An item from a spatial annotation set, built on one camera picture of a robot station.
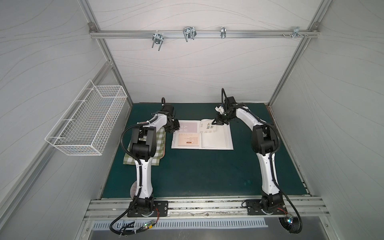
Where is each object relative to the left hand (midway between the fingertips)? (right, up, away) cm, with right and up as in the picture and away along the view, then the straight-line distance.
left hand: (178, 128), depth 103 cm
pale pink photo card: (+7, -7, -4) cm, 11 cm away
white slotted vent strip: (+6, -43, -33) cm, 55 cm away
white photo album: (+17, -4, -2) cm, 17 cm away
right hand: (+24, +4, -2) cm, 24 cm away
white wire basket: (-39, +5, -34) cm, 52 cm away
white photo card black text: (+20, +1, -2) cm, 21 cm away
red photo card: (+7, +1, +1) cm, 7 cm away
